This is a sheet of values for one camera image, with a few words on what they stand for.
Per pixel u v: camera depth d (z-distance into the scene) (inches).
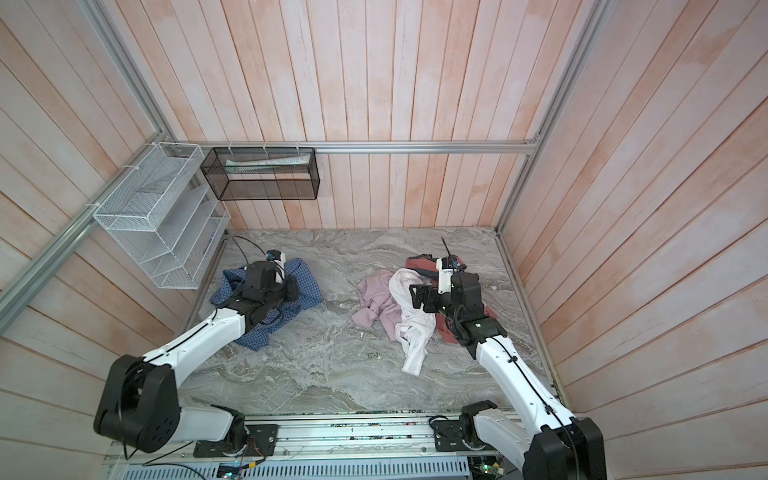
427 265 42.1
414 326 35.5
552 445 15.3
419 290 28.2
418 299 28.7
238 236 46.8
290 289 31.0
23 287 20.8
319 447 28.9
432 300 28.2
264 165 35.2
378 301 36.6
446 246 45.6
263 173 40.9
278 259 30.9
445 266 27.7
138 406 16.3
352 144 38.5
